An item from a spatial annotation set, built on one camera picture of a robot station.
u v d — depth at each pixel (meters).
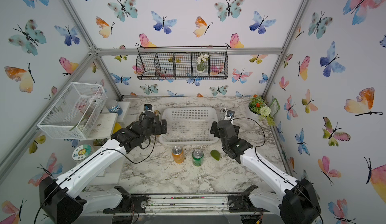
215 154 0.89
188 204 0.76
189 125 1.04
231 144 0.59
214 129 0.74
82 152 0.66
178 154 0.80
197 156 0.79
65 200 0.37
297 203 0.39
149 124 0.59
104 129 0.76
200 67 0.95
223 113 0.93
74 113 0.73
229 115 0.68
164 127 0.71
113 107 0.85
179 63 0.98
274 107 1.07
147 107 0.68
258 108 0.94
